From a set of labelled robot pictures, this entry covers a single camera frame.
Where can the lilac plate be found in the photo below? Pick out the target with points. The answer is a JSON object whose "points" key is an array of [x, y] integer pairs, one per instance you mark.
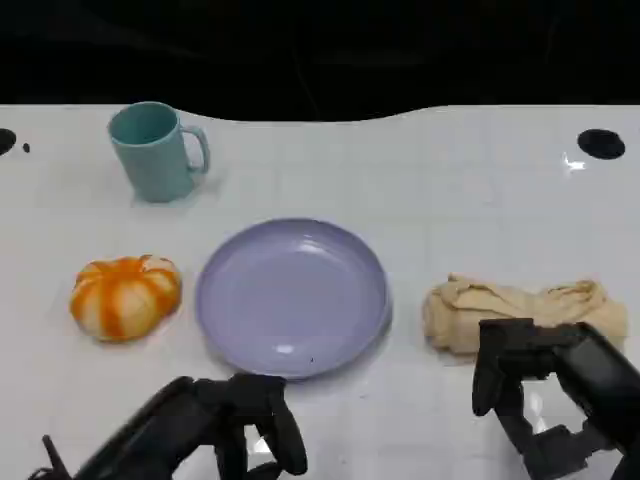
{"points": [[292, 299]]}

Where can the pale green mug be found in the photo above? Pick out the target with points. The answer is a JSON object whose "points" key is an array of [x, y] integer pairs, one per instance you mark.
{"points": [[156, 151]]}

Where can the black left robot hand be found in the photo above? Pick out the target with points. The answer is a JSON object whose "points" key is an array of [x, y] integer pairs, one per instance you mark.
{"points": [[200, 425]]}

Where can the orange and white bread roll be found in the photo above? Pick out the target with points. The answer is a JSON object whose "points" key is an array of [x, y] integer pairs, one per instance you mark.
{"points": [[125, 299]]}

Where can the black table grommet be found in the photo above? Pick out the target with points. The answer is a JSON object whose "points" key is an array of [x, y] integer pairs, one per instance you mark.
{"points": [[601, 144], [5, 141]]}

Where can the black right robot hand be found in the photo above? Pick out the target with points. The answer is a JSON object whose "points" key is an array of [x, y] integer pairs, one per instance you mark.
{"points": [[575, 370]]}

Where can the beige towel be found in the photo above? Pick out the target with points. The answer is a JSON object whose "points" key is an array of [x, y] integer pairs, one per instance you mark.
{"points": [[505, 305]]}

